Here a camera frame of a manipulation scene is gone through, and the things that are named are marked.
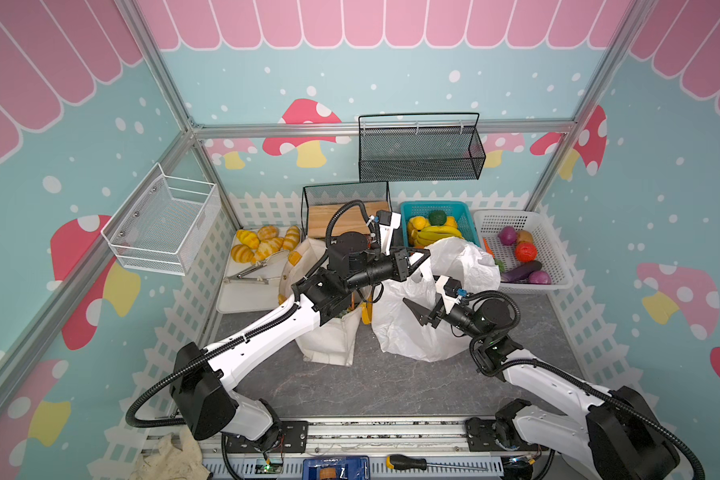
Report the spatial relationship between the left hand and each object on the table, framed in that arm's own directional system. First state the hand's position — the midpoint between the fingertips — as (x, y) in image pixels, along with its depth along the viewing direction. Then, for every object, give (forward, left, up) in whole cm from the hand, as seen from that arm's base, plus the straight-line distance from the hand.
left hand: (430, 261), depth 64 cm
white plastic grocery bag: (-2, +5, -31) cm, 31 cm away
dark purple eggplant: (+23, -40, -34) cm, 57 cm away
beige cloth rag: (-34, +58, -36) cm, 76 cm away
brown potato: (+38, -44, -32) cm, 67 cm away
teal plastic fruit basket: (+48, -21, -28) cm, 60 cm away
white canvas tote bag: (-8, +22, -26) cm, 35 cm away
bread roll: (+28, +61, -33) cm, 75 cm away
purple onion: (+38, -38, -32) cm, 63 cm away
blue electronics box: (-35, +20, -30) cm, 50 cm away
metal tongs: (+18, +59, -34) cm, 70 cm away
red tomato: (+29, -42, -30) cm, 59 cm away
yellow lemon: (+41, -5, -29) cm, 50 cm away
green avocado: (+43, -12, -28) cm, 52 cm away
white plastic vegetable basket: (+27, -49, -29) cm, 63 cm away
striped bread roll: (+35, +60, -33) cm, 77 cm away
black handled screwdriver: (-33, +5, -34) cm, 48 cm away
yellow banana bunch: (+36, -7, -31) cm, 48 cm away
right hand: (+1, +2, -11) cm, 11 cm away
